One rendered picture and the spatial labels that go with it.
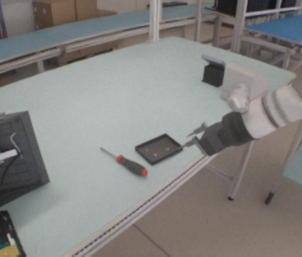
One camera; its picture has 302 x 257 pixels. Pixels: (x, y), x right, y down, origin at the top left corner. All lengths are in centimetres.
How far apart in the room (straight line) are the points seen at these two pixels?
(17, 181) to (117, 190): 25
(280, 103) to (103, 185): 43
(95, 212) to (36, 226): 13
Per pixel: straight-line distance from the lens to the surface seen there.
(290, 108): 48
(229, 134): 52
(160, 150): 71
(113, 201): 59
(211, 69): 109
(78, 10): 412
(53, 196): 63
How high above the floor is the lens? 146
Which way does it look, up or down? 35 degrees down
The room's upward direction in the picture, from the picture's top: 1 degrees clockwise
